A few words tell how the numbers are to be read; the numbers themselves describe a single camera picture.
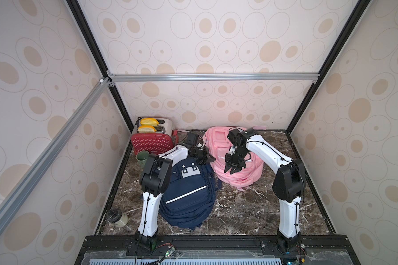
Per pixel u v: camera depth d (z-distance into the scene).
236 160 0.76
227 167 0.80
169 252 0.71
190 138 0.84
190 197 0.85
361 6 0.68
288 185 0.52
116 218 0.73
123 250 0.73
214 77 0.92
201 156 0.87
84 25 0.71
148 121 0.97
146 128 0.93
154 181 0.57
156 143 0.97
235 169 0.81
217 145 1.03
